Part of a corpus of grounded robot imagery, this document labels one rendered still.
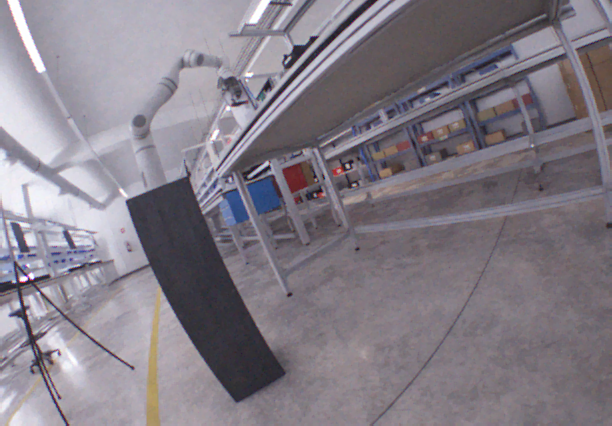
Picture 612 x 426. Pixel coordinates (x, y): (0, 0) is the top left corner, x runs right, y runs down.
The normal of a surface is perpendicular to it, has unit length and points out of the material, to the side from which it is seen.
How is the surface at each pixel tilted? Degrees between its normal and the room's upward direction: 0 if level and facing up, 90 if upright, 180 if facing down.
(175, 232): 90
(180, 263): 90
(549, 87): 90
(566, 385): 0
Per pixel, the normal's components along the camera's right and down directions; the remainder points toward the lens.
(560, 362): -0.38, -0.92
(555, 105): -0.77, 0.34
